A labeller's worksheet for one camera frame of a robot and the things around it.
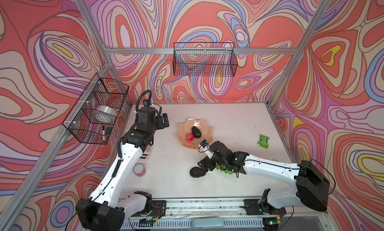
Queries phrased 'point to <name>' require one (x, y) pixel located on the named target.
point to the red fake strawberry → (189, 137)
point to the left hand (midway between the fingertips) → (159, 115)
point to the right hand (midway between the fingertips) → (205, 162)
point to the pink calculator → (146, 153)
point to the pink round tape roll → (139, 170)
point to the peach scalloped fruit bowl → (185, 127)
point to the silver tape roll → (107, 109)
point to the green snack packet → (263, 141)
